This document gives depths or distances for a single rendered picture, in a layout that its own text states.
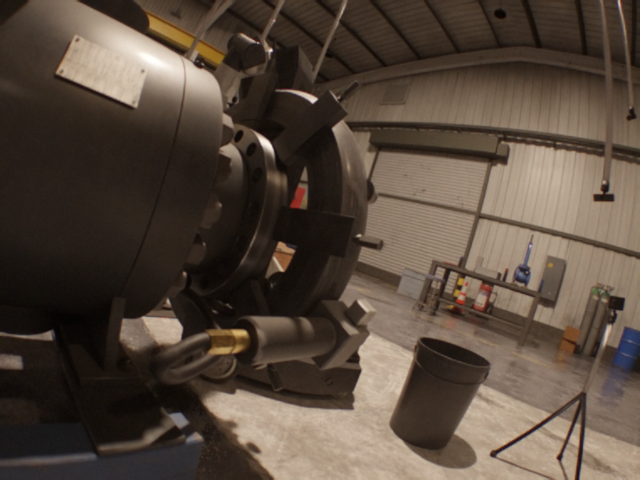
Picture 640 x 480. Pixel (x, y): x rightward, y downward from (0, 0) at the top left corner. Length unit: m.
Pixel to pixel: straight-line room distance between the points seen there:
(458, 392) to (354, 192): 0.81
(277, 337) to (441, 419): 0.87
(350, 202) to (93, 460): 0.62
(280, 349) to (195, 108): 0.40
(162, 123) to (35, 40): 0.22
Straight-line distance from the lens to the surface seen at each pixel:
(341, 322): 0.63
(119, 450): 0.51
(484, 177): 9.66
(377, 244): 0.56
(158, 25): 11.94
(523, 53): 11.58
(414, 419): 1.27
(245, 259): 0.69
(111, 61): 0.50
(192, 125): 0.52
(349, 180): 0.67
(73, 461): 0.50
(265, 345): 0.48
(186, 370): 0.51
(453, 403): 1.24
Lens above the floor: 0.62
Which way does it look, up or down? level
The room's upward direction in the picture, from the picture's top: 18 degrees clockwise
